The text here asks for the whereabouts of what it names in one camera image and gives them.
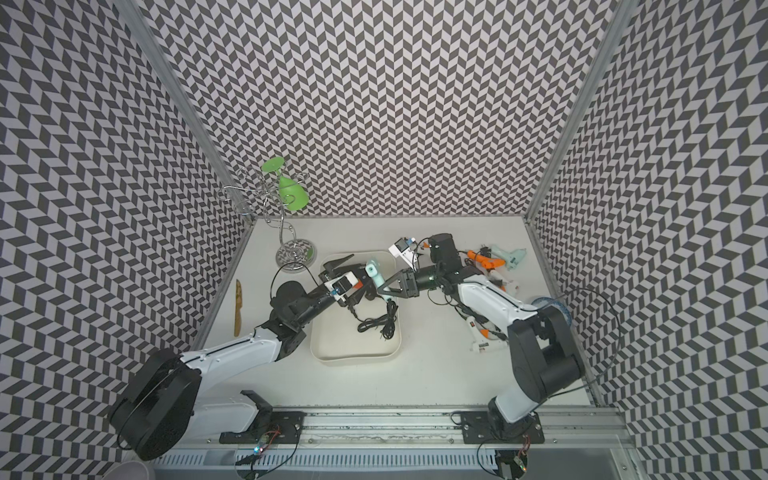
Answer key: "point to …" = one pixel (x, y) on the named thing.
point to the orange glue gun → (488, 263)
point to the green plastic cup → (292, 194)
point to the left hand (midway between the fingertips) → (360, 266)
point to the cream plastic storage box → (367, 330)
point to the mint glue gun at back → (511, 259)
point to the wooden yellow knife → (238, 307)
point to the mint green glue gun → (372, 268)
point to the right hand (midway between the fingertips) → (383, 294)
